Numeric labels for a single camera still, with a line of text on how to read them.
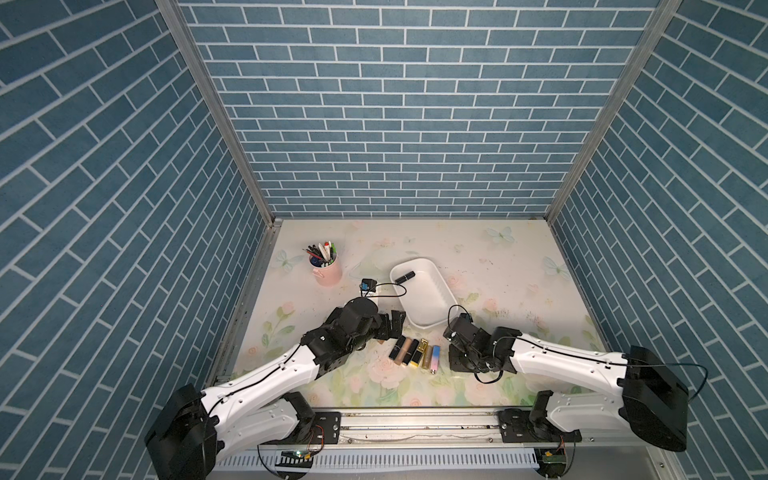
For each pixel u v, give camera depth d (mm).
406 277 1018
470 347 630
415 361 836
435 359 845
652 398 417
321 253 963
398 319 722
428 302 965
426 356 845
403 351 856
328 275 953
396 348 864
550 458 737
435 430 753
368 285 695
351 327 588
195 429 389
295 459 722
